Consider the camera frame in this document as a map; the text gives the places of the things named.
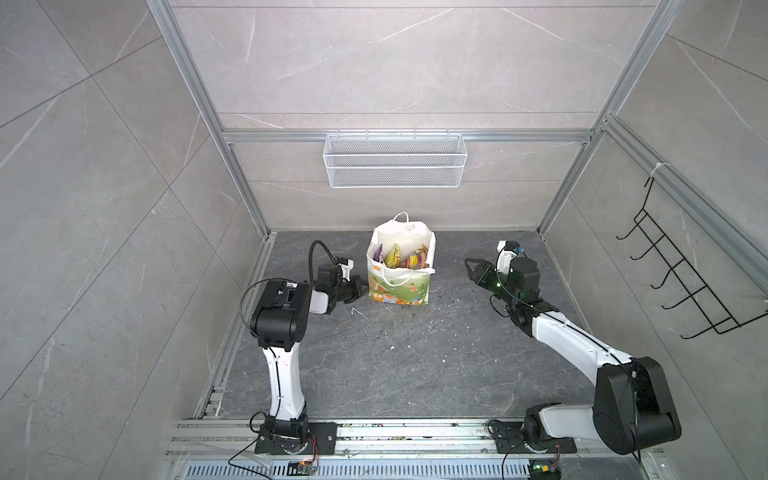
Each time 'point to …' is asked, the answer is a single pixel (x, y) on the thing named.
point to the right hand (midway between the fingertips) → (469, 260)
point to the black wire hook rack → (681, 271)
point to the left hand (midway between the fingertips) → (374, 279)
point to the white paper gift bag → (400, 261)
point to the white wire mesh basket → (391, 161)
